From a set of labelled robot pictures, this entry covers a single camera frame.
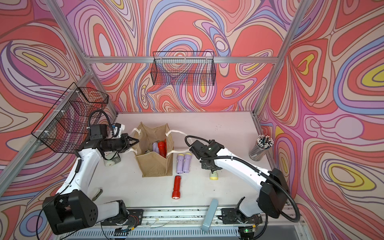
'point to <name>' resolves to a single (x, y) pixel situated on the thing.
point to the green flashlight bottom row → (214, 176)
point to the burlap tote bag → (150, 164)
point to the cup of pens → (264, 142)
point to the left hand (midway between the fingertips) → (139, 141)
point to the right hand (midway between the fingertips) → (214, 168)
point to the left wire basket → (64, 127)
